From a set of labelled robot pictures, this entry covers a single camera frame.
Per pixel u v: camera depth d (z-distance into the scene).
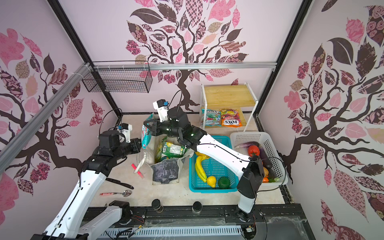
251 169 0.43
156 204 0.69
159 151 0.86
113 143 0.55
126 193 0.79
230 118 0.92
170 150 0.83
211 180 0.81
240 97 0.85
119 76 0.95
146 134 0.65
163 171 0.74
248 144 0.97
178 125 0.52
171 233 0.70
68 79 0.76
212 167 0.91
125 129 0.64
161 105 0.58
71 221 0.39
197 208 0.67
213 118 0.92
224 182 0.80
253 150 0.90
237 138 0.98
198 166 0.85
